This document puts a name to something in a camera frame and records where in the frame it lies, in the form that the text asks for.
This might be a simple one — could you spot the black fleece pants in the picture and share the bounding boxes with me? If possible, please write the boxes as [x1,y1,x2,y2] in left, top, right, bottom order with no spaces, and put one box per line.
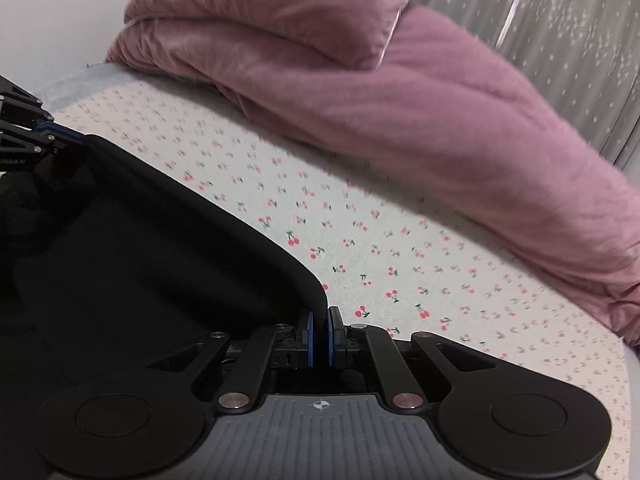
[1,136,328,406]

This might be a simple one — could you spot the grey bed sheet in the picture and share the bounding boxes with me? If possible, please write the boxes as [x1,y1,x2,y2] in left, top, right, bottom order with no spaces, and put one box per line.
[35,63,138,115]

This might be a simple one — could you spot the pink velvet duvet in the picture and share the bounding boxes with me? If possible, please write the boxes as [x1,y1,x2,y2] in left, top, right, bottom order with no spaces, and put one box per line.
[106,6,639,346]

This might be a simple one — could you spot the grey star curtain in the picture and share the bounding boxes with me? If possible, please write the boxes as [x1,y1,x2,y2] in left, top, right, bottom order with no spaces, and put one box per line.
[414,0,639,168]

